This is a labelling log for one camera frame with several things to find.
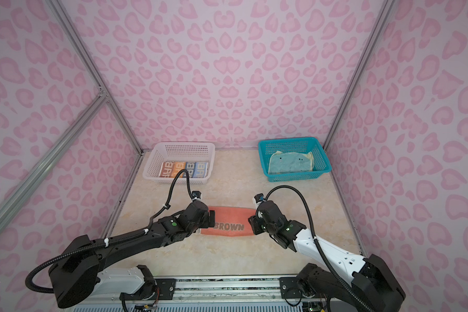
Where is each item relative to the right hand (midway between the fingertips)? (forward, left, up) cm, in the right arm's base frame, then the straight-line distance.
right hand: (251, 217), depth 82 cm
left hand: (+2, +17, -1) cm, 18 cm away
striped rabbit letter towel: (+30, +30, -6) cm, 43 cm away
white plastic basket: (+39, +50, -7) cm, 63 cm away
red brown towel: (+2, +9, -9) cm, 13 cm away
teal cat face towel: (+39, -23, -9) cm, 46 cm away
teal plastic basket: (+33, -38, -5) cm, 50 cm away
